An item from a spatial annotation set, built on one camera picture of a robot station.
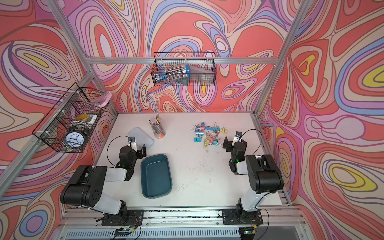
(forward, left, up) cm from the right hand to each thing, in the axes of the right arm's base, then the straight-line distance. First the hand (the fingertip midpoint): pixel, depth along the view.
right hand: (233, 141), depth 96 cm
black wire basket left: (-5, +89, +25) cm, 93 cm away
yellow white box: (-1, +79, +27) cm, 83 cm away
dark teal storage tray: (-22, +49, -7) cm, 54 cm away
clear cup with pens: (+8, +49, +10) cm, 51 cm away
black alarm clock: (-12, +81, +26) cm, 86 cm away
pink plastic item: (+15, +79, +26) cm, 84 cm away
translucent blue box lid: (+9, +64, -5) cm, 64 cm away
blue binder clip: (+15, +23, -3) cm, 28 cm away
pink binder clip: (+5, +14, -3) cm, 15 cm away
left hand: (-1, +62, +2) cm, 62 cm away
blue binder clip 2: (+15, +14, -4) cm, 21 cm away
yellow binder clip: (+2, +17, -2) cm, 17 cm away
